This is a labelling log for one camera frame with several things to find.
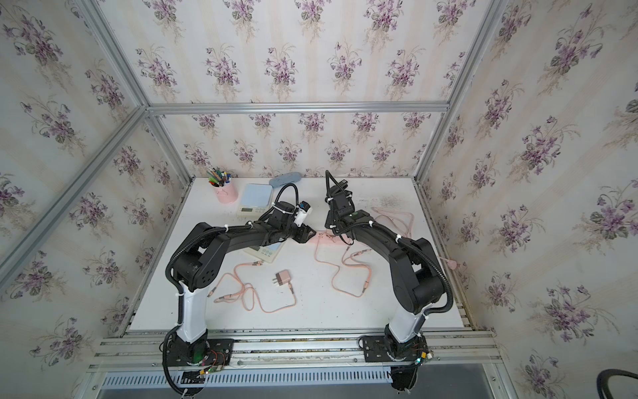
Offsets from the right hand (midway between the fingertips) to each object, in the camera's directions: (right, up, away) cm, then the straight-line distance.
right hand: (338, 221), depth 94 cm
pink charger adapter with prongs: (-20, -19, -7) cm, 29 cm away
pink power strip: (-4, -7, +2) cm, 8 cm away
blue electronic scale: (-27, -12, -1) cm, 30 cm away
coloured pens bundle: (-51, +18, +12) cm, 56 cm away
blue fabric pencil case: (-24, +18, +24) cm, 39 cm away
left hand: (-10, -4, +5) cm, 12 cm away
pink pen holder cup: (-47, +11, +12) cm, 50 cm away
